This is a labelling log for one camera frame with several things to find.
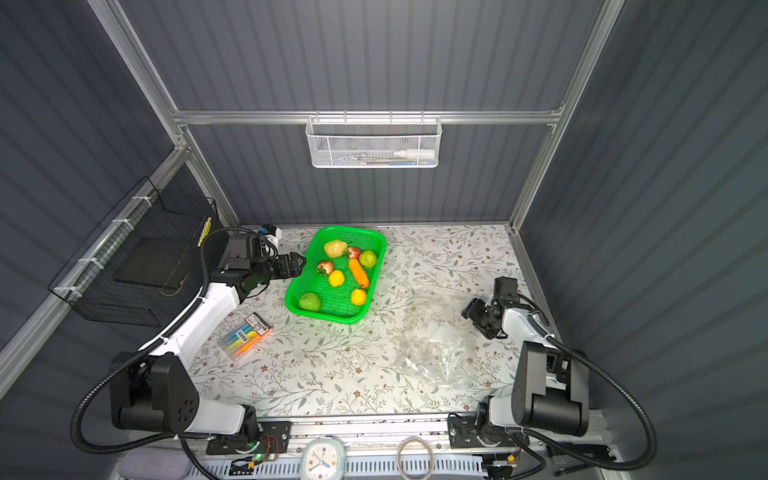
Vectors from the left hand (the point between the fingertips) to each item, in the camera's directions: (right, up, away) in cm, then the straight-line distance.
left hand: (294, 259), depth 86 cm
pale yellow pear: (+8, +4, +20) cm, 22 cm away
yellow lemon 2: (+18, -12, +8) cm, 23 cm away
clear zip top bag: (+42, -26, +3) cm, 50 cm away
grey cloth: (-26, -47, -18) cm, 57 cm away
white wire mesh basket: (+22, +44, +26) cm, 55 cm away
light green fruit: (+20, 0, +17) cm, 26 cm away
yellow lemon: (+10, -7, +13) cm, 18 cm away
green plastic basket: (+10, -15, +12) cm, 22 cm away
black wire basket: (-33, -1, -12) cm, 36 cm away
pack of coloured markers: (-16, -23, +3) cm, 28 cm away
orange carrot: (+18, -5, +15) cm, 23 cm away
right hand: (+54, -18, +5) cm, 57 cm away
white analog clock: (+12, -46, -17) cm, 51 cm away
